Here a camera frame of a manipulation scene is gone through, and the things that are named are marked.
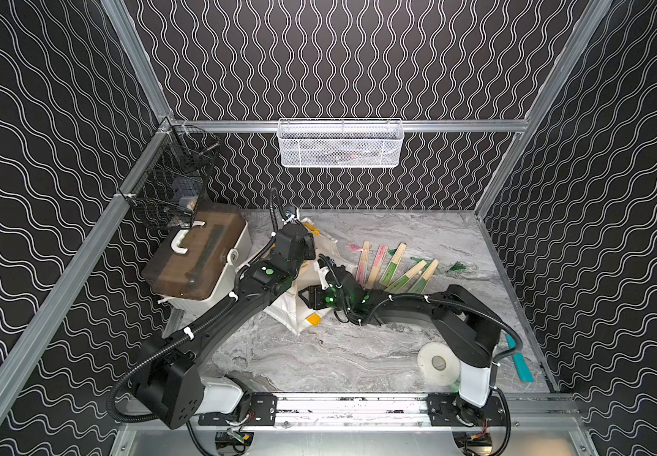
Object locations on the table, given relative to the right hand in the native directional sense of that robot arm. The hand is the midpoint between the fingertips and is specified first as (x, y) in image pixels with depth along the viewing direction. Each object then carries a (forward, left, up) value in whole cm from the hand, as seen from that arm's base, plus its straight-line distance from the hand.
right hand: (304, 291), depth 87 cm
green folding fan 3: (+7, -39, -8) cm, 40 cm away
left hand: (+9, 0, +19) cm, 21 cm away
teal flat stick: (-18, -63, -10) cm, 66 cm away
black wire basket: (+29, +44, +20) cm, 56 cm away
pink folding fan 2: (+17, -25, -8) cm, 31 cm away
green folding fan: (+8, -32, -8) cm, 34 cm away
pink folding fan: (+11, -19, -8) cm, 23 cm away
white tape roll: (-18, -39, -9) cm, 44 cm away
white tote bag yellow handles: (-9, +3, +4) cm, 10 cm away
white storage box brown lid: (+7, +34, +3) cm, 35 cm away
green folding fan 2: (+16, -30, -8) cm, 35 cm away
